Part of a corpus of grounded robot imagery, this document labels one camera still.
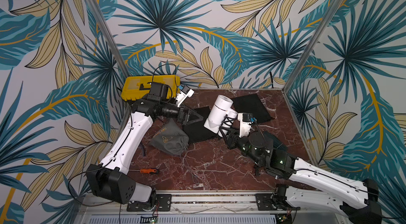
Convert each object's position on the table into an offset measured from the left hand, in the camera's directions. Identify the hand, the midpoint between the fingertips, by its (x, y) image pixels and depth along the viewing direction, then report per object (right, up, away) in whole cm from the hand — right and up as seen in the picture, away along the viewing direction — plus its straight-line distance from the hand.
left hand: (197, 118), depth 66 cm
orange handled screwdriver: (-26, -28, +15) cm, 41 cm away
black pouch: (+38, +6, +50) cm, 63 cm away
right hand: (+10, -4, -1) cm, 11 cm away
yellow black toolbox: (-40, +17, +32) cm, 53 cm away
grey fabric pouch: (-15, -13, +18) cm, 27 cm away
